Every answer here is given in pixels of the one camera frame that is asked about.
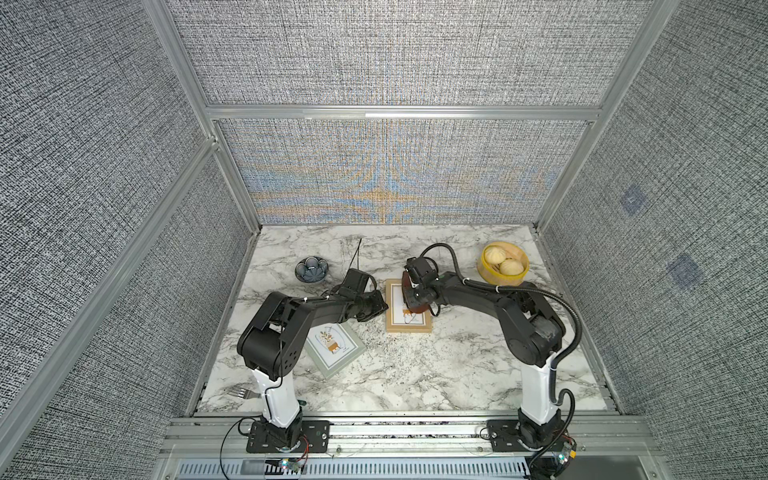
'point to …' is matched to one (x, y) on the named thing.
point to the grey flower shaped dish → (311, 269)
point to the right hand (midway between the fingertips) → (412, 290)
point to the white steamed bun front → (512, 267)
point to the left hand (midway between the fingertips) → (392, 309)
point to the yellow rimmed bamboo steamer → (491, 273)
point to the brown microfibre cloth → (413, 306)
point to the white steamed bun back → (495, 255)
